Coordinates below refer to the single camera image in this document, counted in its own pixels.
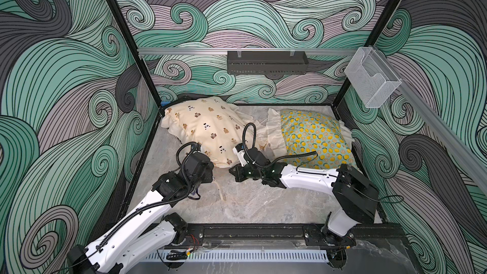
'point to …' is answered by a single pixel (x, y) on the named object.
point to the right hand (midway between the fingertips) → (227, 173)
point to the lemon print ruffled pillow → (315, 141)
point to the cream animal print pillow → (217, 127)
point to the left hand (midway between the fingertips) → (208, 166)
